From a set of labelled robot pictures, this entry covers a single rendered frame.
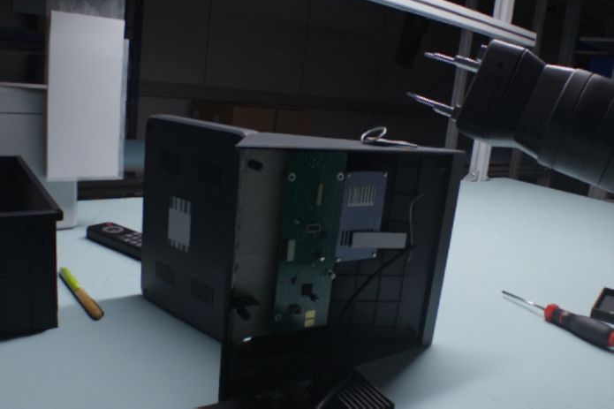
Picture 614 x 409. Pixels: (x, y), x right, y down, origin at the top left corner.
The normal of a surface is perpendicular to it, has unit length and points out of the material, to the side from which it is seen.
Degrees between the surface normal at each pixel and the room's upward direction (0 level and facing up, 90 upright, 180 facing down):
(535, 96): 76
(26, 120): 90
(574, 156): 125
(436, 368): 0
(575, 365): 0
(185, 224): 90
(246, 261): 90
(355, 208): 90
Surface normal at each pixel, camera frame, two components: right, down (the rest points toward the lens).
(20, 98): 0.62, 0.22
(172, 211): -0.59, 0.10
